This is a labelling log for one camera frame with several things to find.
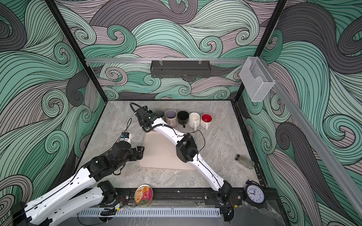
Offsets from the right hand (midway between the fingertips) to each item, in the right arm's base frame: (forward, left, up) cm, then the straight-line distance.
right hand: (147, 123), depth 96 cm
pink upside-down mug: (+3, -17, +3) cm, 17 cm away
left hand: (-22, +1, +7) cm, 23 cm away
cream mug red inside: (+5, -42, -5) cm, 43 cm away
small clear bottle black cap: (-26, -62, -5) cm, 67 cm away
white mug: (+7, -34, -5) cm, 35 cm away
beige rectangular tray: (-19, -9, -5) cm, 21 cm away
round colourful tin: (-43, -3, -4) cm, 43 cm away
